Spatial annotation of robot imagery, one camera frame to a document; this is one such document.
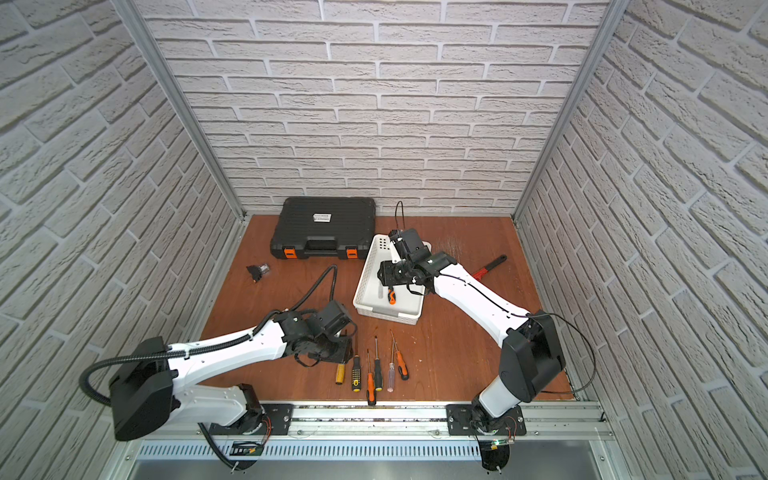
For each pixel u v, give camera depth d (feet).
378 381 2.59
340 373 2.61
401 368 2.65
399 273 2.28
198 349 1.51
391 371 2.62
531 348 1.41
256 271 3.31
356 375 2.60
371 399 2.49
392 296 3.10
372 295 3.18
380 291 3.20
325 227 3.48
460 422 2.41
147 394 1.31
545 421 2.49
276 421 2.40
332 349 2.29
